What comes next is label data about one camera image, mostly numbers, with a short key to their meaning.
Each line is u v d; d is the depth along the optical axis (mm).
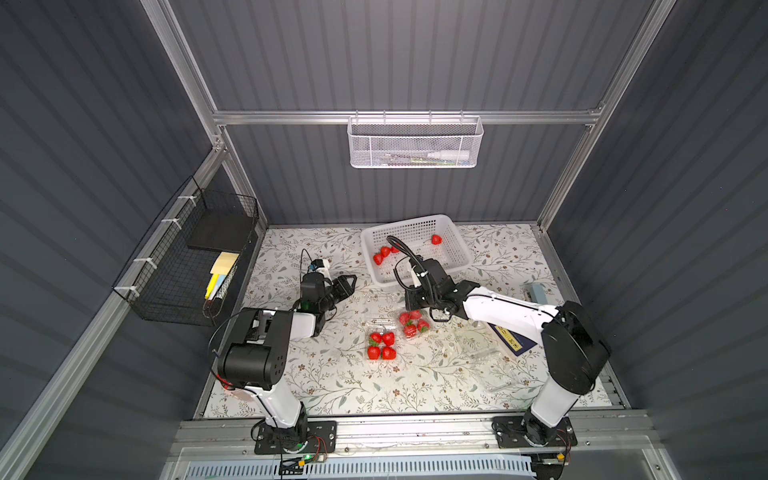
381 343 889
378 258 1077
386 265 1084
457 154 863
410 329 904
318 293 771
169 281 702
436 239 1125
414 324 915
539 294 957
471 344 893
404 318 955
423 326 899
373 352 864
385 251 1086
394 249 1123
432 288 680
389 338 875
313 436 728
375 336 876
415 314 937
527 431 669
